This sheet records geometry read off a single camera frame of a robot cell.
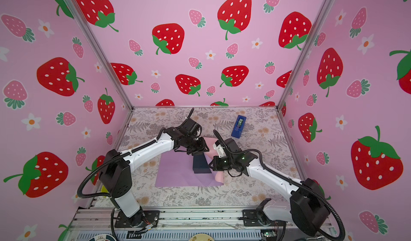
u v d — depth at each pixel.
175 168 0.90
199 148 0.74
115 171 0.47
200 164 0.82
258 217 0.66
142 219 0.71
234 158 0.63
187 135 0.66
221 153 0.74
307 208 0.40
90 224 0.73
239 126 1.04
